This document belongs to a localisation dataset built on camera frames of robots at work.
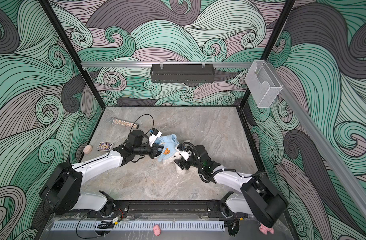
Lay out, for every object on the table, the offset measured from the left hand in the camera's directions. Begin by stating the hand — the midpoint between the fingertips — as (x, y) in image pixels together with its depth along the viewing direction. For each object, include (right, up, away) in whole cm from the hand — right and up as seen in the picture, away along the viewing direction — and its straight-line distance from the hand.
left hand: (166, 149), depth 80 cm
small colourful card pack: (-42, -1, +15) cm, 44 cm away
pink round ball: (-51, -2, +12) cm, 53 cm away
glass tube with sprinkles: (-34, +14, +26) cm, 45 cm away
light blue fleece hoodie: (+1, +4, -3) cm, 5 cm away
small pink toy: (-3, -33, -15) cm, 37 cm away
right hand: (+6, -3, +3) cm, 8 cm away
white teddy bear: (+3, -6, -2) cm, 7 cm away
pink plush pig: (+46, -33, -15) cm, 58 cm away
